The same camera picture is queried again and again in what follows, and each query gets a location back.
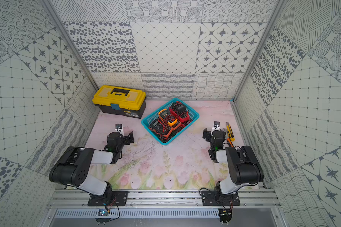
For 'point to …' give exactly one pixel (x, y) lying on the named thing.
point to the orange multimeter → (171, 133)
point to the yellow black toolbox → (128, 101)
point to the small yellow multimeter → (165, 115)
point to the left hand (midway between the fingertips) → (124, 131)
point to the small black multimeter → (180, 107)
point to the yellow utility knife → (230, 132)
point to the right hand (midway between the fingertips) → (213, 130)
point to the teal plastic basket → (194, 116)
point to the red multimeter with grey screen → (183, 117)
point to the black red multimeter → (158, 126)
